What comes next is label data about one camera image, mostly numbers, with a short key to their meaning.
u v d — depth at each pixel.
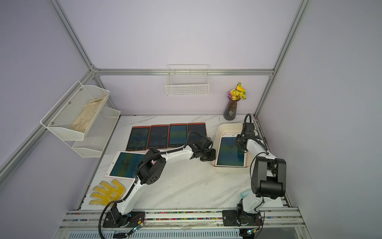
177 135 1.08
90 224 0.73
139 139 1.06
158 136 1.08
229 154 0.93
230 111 1.11
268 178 0.48
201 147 0.78
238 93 1.01
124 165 0.93
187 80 0.95
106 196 0.80
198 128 1.13
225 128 1.06
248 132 0.73
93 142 0.90
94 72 0.93
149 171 0.57
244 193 0.80
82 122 0.76
